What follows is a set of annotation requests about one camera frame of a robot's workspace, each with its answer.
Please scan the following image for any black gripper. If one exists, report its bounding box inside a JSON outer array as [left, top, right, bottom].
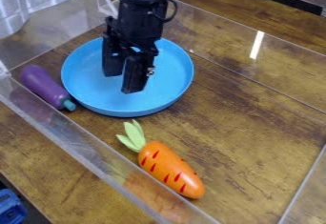
[[101, 0, 168, 93]]

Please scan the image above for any blue round tray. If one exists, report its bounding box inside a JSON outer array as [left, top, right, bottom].
[[61, 38, 195, 117]]

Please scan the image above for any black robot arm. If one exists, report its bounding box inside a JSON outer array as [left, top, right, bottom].
[[101, 0, 176, 93]]

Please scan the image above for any purple toy eggplant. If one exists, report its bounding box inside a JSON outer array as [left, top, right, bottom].
[[20, 65, 76, 112]]

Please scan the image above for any orange toy carrot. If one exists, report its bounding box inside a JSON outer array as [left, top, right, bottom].
[[116, 120, 204, 199]]

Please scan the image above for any blue object at corner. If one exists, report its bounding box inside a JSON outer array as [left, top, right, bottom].
[[0, 189, 26, 224]]

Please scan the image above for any clear acrylic enclosure wall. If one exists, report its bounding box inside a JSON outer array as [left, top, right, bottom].
[[0, 0, 326, 224]]

